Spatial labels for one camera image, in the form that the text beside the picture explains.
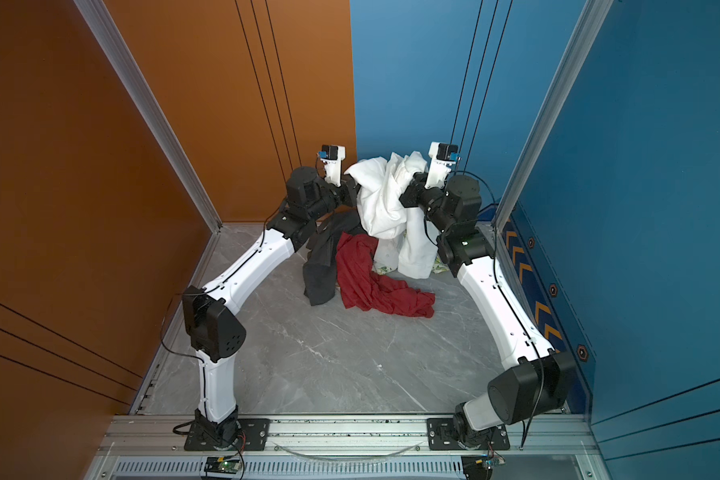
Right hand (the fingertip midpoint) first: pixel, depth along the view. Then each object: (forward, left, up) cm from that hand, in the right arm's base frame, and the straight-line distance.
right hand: (398, 169), depth 67 cm
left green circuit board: (-50, +43, -48) cm, 82 cm away
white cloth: (-7, -2, -16) cm, 18 cm away
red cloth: (-6, +9, -40) cm, 42 cm away
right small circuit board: (-51, -19, -49) cm, 73 cm away
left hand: (+6, +7, -5) cm, 11 cm away
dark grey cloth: (0, +23, -36) cm, 43 cm away
